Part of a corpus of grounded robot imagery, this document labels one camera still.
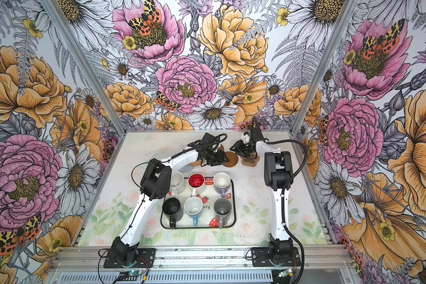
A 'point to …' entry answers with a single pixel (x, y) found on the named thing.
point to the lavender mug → (222, 181)
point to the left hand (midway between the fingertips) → (225, 164)
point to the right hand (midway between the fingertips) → (232, 153)
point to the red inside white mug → (196, 180)
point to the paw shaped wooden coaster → (251, 161)
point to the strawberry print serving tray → (202, 210)
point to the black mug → (173, 210)
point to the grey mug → (222, 207)
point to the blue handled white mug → (193, 206)
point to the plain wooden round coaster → (233, 159)
